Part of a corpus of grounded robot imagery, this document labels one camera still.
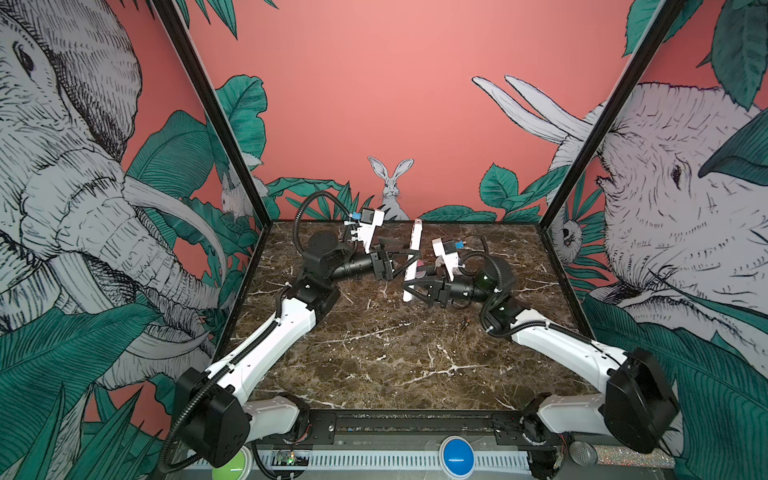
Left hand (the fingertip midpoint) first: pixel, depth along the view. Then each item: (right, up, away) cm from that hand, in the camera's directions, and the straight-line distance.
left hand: (413, 249), depth 61 cm
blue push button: (+11, -49, +8) cm, 51 cm away
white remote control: (0, -4, +1) cm, 5 cm away
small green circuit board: (-29, -50, +9) cm, 58 cm away
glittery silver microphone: (+40, -47, +6) cm, 62 cm away
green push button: (-40, -50, +6) cm, 64 cm away
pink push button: (+2, -6, +8) cm, 11 cm away
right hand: (-2, -8, +2) cm, 8 cm away
